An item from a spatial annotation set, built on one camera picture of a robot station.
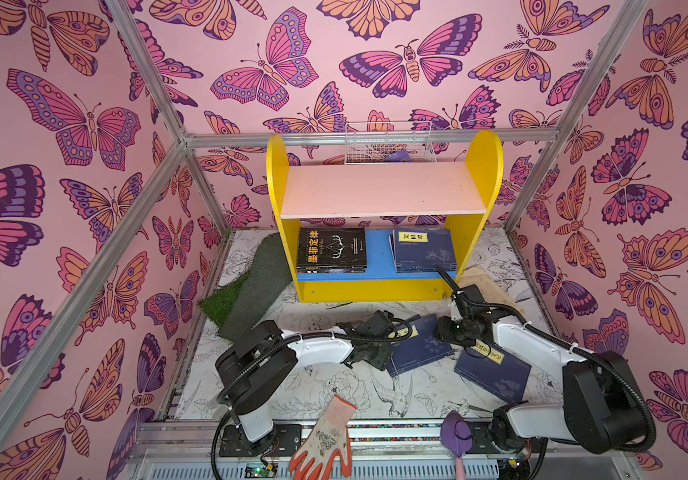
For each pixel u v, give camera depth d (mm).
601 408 417
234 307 963
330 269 877
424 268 881
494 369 853
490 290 1030
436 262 897
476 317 676
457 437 718
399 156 948
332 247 914
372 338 684
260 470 726
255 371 454
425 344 881
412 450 730
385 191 740
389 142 939
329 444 716
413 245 919
